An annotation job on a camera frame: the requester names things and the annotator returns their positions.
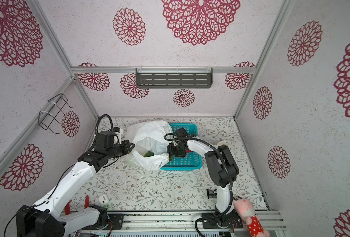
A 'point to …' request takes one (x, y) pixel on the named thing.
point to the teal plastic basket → (192, 161)
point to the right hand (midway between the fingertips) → (170, 152)
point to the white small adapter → (103, 199)
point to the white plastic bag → (153, 136)
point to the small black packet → (210, 193)
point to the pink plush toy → (246, 210)
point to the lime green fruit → (149, 153)
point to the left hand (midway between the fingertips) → (134, 147)
